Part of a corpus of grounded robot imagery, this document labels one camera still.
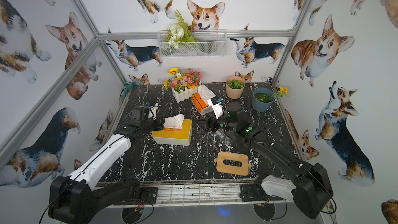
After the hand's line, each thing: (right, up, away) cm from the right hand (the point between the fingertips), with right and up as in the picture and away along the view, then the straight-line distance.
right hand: (204, 112), depth 73 cm
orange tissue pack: (-4, +3, +29) cm, 30 cm away
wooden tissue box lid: (+21, -32, +10) cm, 39 cm away
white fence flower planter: (-14, +16, +30) cm, 36 cm away
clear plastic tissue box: (+11, -18, +20) cm, 29 cm away
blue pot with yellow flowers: (+38, +6, +31) cm, 50 cm away
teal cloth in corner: (-61, +16, +48) cm, 79 cm away
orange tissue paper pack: (-18, -8, +15) cm, 25 cm away
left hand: (-23, -3, +11) cm, 25 cm away
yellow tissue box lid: (-12, -13, +14) cm, 22 cm away
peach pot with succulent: (+19, +14, +31) cm, 39 cm away
